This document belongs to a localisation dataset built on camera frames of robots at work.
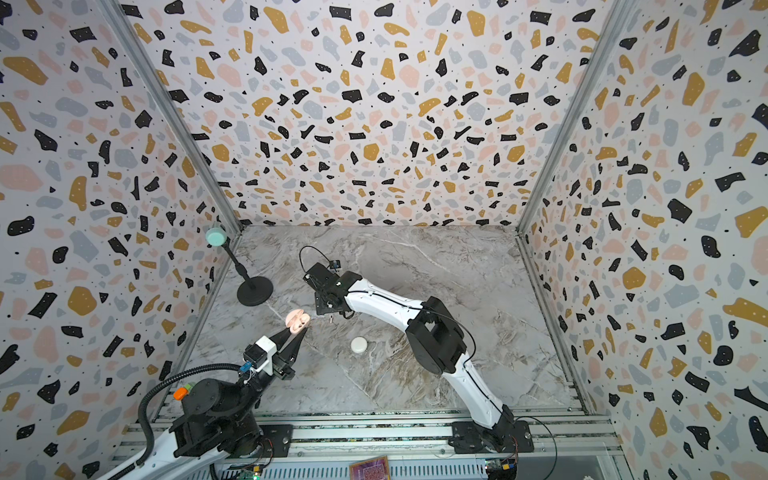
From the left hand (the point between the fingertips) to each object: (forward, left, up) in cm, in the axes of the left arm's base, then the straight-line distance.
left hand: (302, 323), depth 63 cm
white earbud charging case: (+7, -9, -28) cm, 30 cm away
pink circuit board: (-24, -15, -26) cm, 38 cm away
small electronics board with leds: (-24, +14, -29) cm, 40 cm away
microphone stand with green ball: (+26, +27, -28) cm, 47 cm away
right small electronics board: (-24, -45, -29) cm, 59 cm away
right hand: (+18, -1, -20) cm, 27 cm away
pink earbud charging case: (0, +1, +1) cm, 1 cm away
